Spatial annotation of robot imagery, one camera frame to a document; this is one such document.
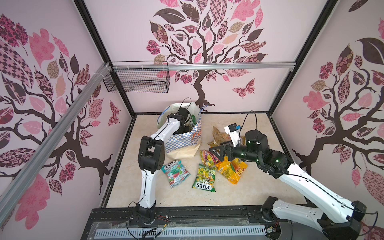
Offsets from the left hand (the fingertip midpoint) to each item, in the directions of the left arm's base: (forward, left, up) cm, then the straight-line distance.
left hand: (182, 135), depth 97 cm
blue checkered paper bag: (-13, -1, +8) cm, 15 cm away
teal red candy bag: (-24, +3, -4) cm, 25 cm away
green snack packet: (+8, -7, +6) cm, 12 cm away
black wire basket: (+49, +50, +9) cm, 71 cm away
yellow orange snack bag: (-24, -30, -1) cm, 38 cm away
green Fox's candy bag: (-28, -14, -2) cm, 32 cm away
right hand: (-23, -18, +23) cm, 37 cm away
